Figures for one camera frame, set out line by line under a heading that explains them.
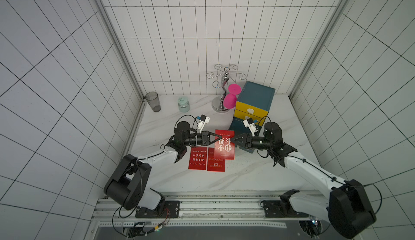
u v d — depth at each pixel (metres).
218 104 1.17
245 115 0.93
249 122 0.74
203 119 0.74
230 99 0.95
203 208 0.75
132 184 0.43
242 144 0.70
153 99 1.02
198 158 0.90
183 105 1.09
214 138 0.74
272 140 0.62
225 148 0.74
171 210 0.73
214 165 0.87
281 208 0.71
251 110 0.87
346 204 0.41
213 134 0.74
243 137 0.70
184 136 0.66
